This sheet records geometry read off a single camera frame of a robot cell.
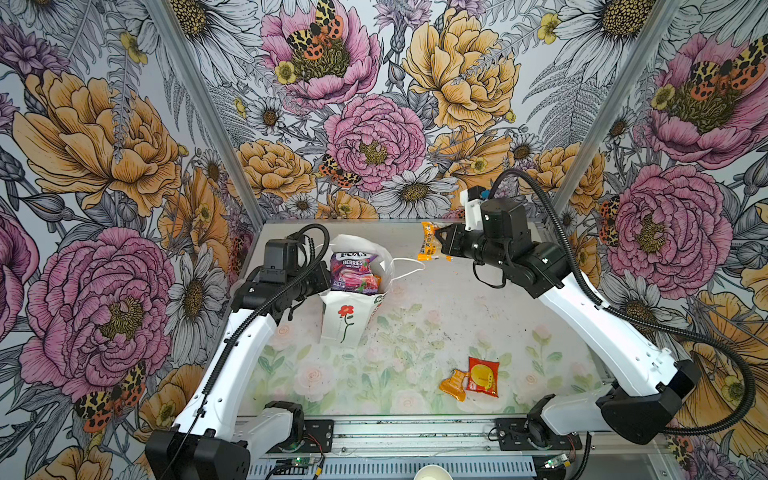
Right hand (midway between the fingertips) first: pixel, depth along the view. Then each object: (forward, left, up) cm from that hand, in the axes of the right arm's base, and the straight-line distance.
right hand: (436, 243), depth 68 cm
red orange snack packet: (-19, -14, -34) cm, 41 cm away
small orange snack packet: (-1, +1, 0) cm, 2 cm away
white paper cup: (-39, +3, -29) cm, 49 cm away
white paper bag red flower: (-9, +22, -18) cm, 30 cm away
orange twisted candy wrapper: (-20, -5, -34) cm, 40 cm away
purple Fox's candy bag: (+2, +21, -12) cm, 24 cm away
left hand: (-2, +26, -12) cm, 28 cm away
